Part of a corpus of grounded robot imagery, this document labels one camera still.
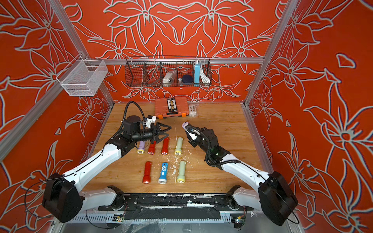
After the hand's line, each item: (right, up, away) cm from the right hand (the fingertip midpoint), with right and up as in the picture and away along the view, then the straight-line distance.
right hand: (186, 128), depth 78 cm
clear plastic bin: (-67, +32, +13) cm, 75 cm away
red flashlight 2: (-14, -15, +12) cm, 24 cm away
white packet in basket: (-11, +31, +13) cm, 36 cm away
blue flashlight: (-13, -27, +1) cm, 29 cm away
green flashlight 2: (-3, -27, 0) cm, 27 cm away
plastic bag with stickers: (+5, +11, +32) cm, 34 cm away
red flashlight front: (-22, -28, +1) cm, 36 cm away
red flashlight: (-22, -14, +12) cm, 28 cm away
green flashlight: (-5, -16, +10) cm, 19 cm away
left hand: (-8, -1, -6) cm, 11 cm away
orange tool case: (-8, +14, +31) cm, 35 cm away
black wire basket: (-27, +38, +22) cm, 51 cm away
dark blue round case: (+1, +31, +17) cm, 35 cm away
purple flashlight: (-1, +3, -6) cm, 7 cm away
